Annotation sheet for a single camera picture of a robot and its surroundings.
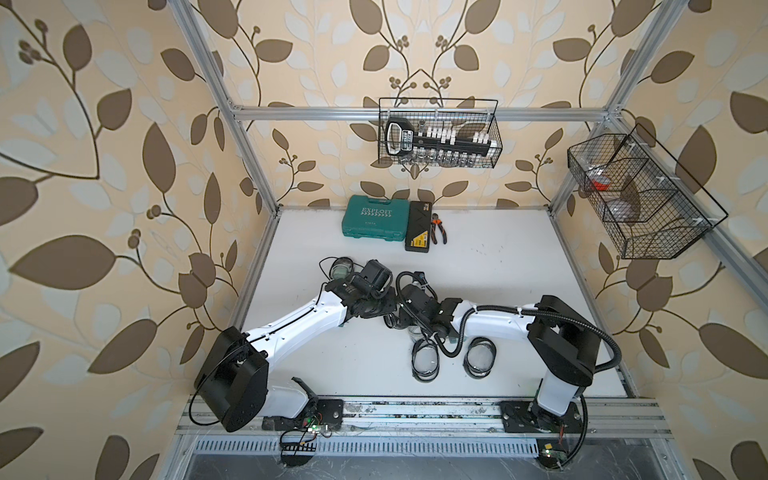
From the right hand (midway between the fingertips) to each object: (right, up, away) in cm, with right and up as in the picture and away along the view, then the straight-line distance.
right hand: (403, 309), depth 90 cm
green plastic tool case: (-10, +29, +22) cm, 38 cm away
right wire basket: (+61, +30, -16) cm, 70 cm away
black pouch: (+6, -13, -7) cm, 16 cm away
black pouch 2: (+22, -12, -6) cm, 26 cm away
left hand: (-3, +4, -7) cm, 9 cm away
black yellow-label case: (+6, +26, +22) cm, 35 cm away
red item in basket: (+54, +37, -9) cm, 66 cm away
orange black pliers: (+14, +28, +26) cm, 41 cm away
